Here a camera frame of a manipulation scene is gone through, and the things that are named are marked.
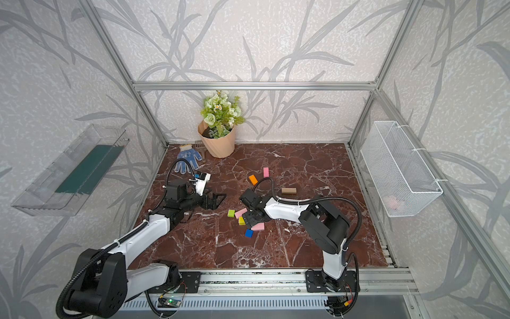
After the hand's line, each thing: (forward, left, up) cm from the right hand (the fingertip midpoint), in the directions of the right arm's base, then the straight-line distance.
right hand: (254, 211), depth 92 cm
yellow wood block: (-6, +5, +3) cm, 9 cm away
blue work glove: (+36, +42, 0) cm, 55 cm away
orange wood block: (+18, +2, -1) cm, 18 cm away
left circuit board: (-35, +29, 0) cm, 45 cm away
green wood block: (-1, +11, 0) cm, 11 cm away
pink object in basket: (-6, -53, +20) cm, 57 cm away
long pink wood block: (-1, +7, 0) cm, 7 cm away
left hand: (+5, +14, +14) cm, 20 cm away
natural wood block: (+11, -17, 0) cm, 20 cm away
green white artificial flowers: (+40, +17, +25) cm, 50 cm away
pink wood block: (-8, -3, +1) cm, 8 cm away
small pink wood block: (+22, -5, 0) cm, 23 cm away
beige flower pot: (+32, +18, +9) cm, 38 cm away
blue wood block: (-11, +2, +1) cm, 11 cm away
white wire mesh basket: (-6, -49, +34) cm, 60 cm away
